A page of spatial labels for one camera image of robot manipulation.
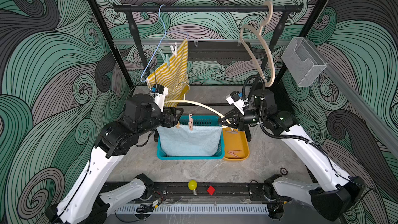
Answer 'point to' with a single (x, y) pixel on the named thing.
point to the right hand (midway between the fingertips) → (218, 122)
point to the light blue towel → (181, 141)
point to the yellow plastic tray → (235, 145)
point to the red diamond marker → (211, 190)
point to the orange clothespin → (178, 125)
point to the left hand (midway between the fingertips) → (177, 108)
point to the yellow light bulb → (193, 185)
